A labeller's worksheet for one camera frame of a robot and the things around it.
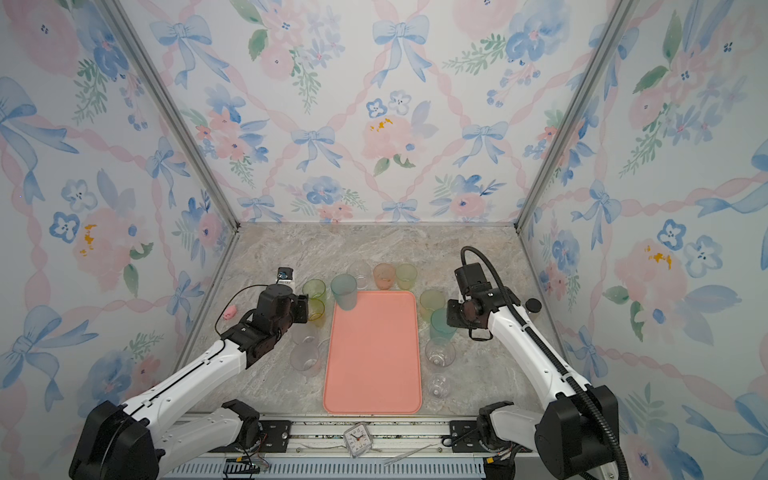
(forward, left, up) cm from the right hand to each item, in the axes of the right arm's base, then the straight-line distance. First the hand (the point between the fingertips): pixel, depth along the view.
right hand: (457, 314), depth 83 cm
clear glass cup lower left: (-10, +43, -10) cm, 45 cm away
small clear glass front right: (-16, +5, -11) cm, 20 cm away
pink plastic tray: (-10, +24, -11) cm, 28 cm away
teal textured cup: (-4, +5, -1) cm, 6 cm away
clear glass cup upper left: (-2, +44, -9) cm, 45 cm away
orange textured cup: (+18, +21, -7) cm, 29 cm away
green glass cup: (+12, +43, -6) cm, 45 cm away
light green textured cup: (+22, +13, -11) cm, 28 cm away
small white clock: (-29, +26, -9) cm, 40 cm away
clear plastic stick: (-32, +14, -11) cm, 36 cm away
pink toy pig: (+5, +69, -9) cm, 70 cm away
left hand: (+4, +43, +4) cm, 44 cm away
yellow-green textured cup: (+10, +6, -10) cm, 15 cm away
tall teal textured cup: (+10, +33, -3) cm, 34 cm away
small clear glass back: (+22, +29, -9) cm, 38 cm away
